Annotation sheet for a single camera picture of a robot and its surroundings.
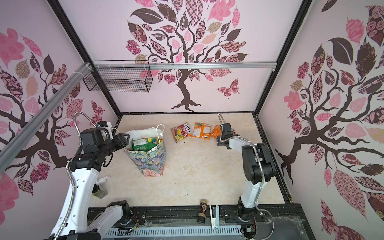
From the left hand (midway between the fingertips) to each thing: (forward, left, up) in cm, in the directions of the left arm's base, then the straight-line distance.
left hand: (126, 139), depth 74 cm
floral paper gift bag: (-9, -12, -10) cm, 17 cm away
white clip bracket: (-33, -45, -22) cm, 60 cm away
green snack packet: (+2, -7, -8) cm, 10 cm away
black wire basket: (+44, +14, +9) cm, 47 cm away
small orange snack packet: (+23, -40, -22) cm, 51 cm away
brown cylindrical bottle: (-30, -39, -22) cm, 54 cm away
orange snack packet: (+22, -51, -23) cm, 60 cm away
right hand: (+15, -57, -21) cm, 63 cm away
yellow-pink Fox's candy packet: (+21, -25, -22) cm, 39 cm away
